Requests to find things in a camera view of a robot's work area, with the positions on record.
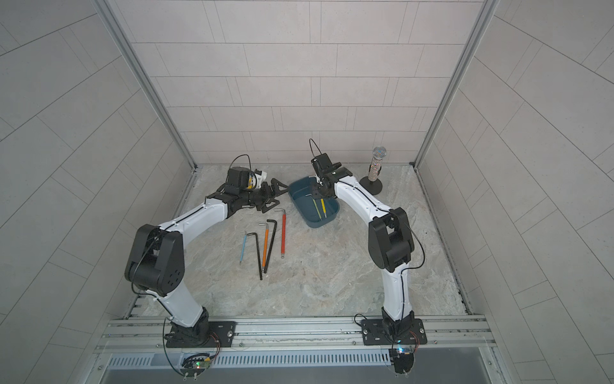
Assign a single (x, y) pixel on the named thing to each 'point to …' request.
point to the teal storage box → (316, 212)
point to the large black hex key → (271, 242)
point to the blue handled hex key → (243, 247)
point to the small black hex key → (258, 252)
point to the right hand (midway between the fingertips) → (319, 190)
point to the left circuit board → (194, 365)
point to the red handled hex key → (283, 231)
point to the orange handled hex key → (265, 246)
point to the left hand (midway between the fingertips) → (288, 192)
